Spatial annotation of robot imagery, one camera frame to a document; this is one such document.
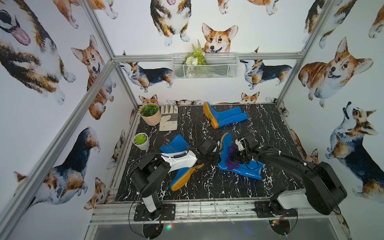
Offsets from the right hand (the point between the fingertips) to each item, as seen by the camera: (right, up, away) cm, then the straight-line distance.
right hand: (228, 157), depth 85 cm
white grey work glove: (-40, +23, +28) cm, 54 cm away
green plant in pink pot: (-52, +28, +18) cm, 61 cm away
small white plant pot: (-51, +5, +7) cm, 52 cm away
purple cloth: (0, -2, -3) cm, 4 cm away
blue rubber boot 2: (+10, -3, -12) cm, 16 cm away
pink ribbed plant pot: (-51, +20, +23) cm, 59 cm away
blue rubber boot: (-2, +23, +22) cm, 32 cm away
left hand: (-4, -1, +2) cm, 4 cm away
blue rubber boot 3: (-32, +5, +15) cm, 35 cm away
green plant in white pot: (-52, +9, +5) cm, 53 cm away
